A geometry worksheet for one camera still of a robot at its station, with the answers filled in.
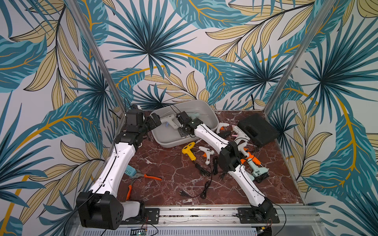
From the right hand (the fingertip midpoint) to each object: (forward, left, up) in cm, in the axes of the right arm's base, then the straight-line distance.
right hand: (184, 129), depth 102 cm
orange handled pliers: (-29, +27, -5) cm, 41 cm away
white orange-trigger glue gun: (-13, -38, -4) cm, 40 cm away
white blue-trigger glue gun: (+10, +11, -2) cm, 15 cm away
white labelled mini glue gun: (-17, -15, -5) cm, 23 cm away
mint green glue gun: (+14, -7, -2) cm, 16 cm away
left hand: (-10, +16, +21) cm, 28 cm away
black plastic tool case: (-1, -52, 0) cm, 52 cm away
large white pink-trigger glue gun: (-6, -40, -4) cm, 41 cm away
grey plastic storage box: (-3, +13, -2) cm, 13 cm away
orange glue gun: (-19, -42, -5) cm, 47 cm away
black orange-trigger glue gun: (-3, -28, -3) cm, 28 cm away
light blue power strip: (-28, +32, -3) cm, 42 cm away
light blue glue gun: (-29, -43, -5) cm, 52 cm away
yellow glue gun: (-15, -1, -3) cm, 15 cm away
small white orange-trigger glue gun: (+5, -27, -5) cm, 28 cm away
